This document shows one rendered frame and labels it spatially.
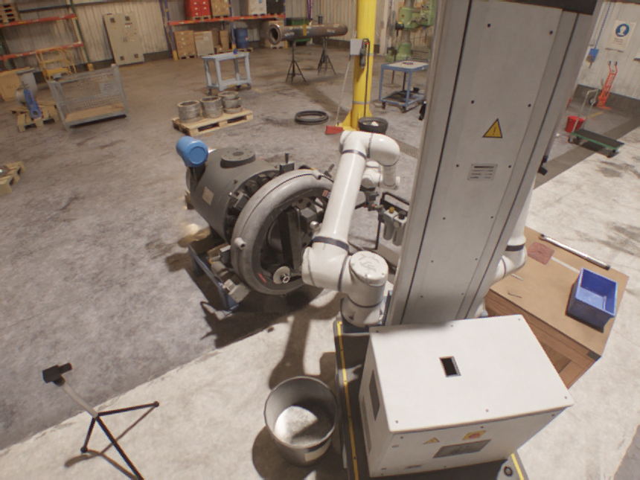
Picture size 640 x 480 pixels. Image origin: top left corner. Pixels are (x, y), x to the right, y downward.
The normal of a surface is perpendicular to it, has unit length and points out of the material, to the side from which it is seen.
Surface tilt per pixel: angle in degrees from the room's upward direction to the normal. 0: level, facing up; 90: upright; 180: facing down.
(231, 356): 0
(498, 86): 90
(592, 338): 0
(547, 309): 0
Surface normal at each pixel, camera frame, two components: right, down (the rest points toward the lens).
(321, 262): -0.18, -0.32
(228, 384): 0.00, -0.79
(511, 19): 0.06, 0.61
